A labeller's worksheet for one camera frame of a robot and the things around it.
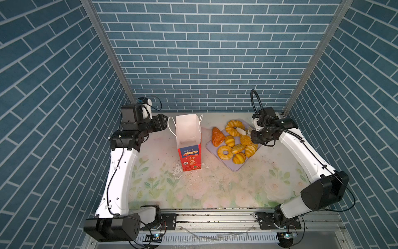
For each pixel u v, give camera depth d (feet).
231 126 3.55
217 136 3.32
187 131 3.07
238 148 3.14
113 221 1.18
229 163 3.07
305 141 1.64
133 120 1.61
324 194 1.35
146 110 1.81
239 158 3.02
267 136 2.19
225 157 3.07
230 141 3.32
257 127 2.35
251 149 3.15
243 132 2.85
